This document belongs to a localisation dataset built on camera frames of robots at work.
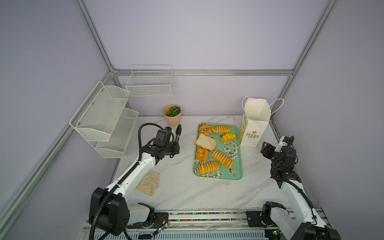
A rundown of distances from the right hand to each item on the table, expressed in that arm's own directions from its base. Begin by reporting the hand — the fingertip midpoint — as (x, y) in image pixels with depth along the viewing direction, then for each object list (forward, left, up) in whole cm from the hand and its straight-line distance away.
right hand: (268, 143), depth 82 cm
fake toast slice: (+12, +34, -16) cm, 39 cm away
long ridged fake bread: (-2, +24, -14) cm, 28 cm away
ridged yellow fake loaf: (-8, +33, -14) cm, 37 cm away
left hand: (-2, +51, -1) cm, 51 cm away
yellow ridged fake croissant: (+22, +22, -14) cm, 34 cm away
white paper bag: (+29, -2, -4) cm, 29 cm away
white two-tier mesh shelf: (+6, +89, +13) cm, 91 cm away
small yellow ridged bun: (+16, +18, -15) cm, 28 cm away
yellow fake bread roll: (0, +37, -13) cm, 39 cm away
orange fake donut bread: (+24, +34, -16) cm, 45 cm away
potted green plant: (+31, +58, -6) cm, 66 cm away
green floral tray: (+8, +16, -18) cm, 26 cm away
